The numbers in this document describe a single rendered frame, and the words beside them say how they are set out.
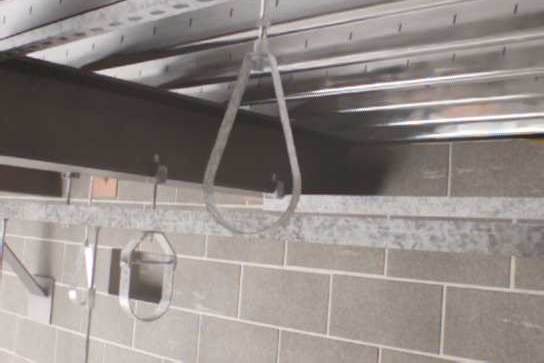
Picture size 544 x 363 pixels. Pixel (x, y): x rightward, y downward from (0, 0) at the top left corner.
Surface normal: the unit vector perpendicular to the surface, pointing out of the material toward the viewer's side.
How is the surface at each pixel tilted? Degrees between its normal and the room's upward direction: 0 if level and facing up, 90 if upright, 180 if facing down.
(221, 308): 90
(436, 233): 90
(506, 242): 90
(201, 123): 90
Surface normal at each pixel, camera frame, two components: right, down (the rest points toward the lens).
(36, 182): 0.72, -0.04
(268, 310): -0.68, -0.14
